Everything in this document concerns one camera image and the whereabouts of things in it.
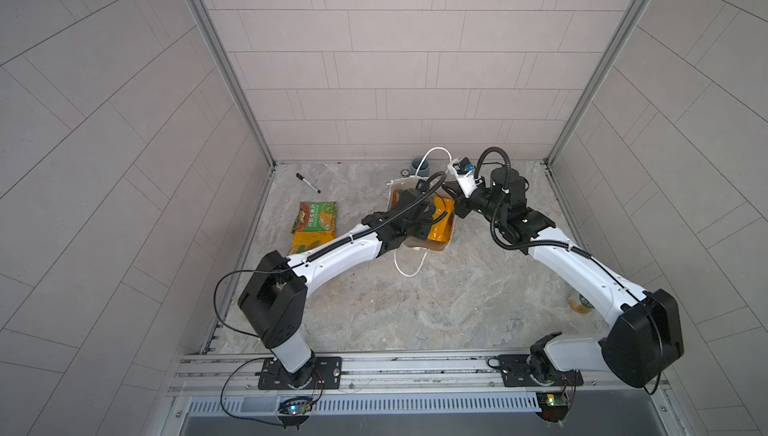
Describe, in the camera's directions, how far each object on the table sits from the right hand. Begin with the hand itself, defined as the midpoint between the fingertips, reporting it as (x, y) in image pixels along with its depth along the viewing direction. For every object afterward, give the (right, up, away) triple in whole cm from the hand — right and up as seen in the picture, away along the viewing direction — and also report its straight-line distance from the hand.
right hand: (443, 184), depth 77 cm
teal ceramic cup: (-2, +6, +30) cm, 31 cm away
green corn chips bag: (-40, -11, +22) cm, 47 cm away
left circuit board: (-34, -49, -11) cm, 61 cm away
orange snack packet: (0, -13, +6) cm, 14 cm away
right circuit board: (+24, -52, -8) cm, 58 cm away
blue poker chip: (-9, +5, +38) cm, 39 cm away
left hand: (-2, -8, +6) cm, 10 cm away
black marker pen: (-48, +3, +35) cm, 59 cm away
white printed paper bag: (-13, -2, -1) cm, 13 cm away
